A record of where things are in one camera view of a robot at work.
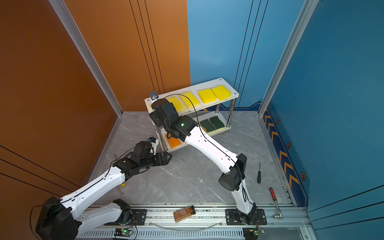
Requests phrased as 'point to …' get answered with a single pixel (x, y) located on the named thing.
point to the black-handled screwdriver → (259, 175)
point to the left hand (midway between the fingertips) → (167, 154)
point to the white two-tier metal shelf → (210, 105)
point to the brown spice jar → (184, 213)
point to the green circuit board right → (250, 233)
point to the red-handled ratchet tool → (274, 197)
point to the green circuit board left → (123, 232)
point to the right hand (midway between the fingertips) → (162, 108)
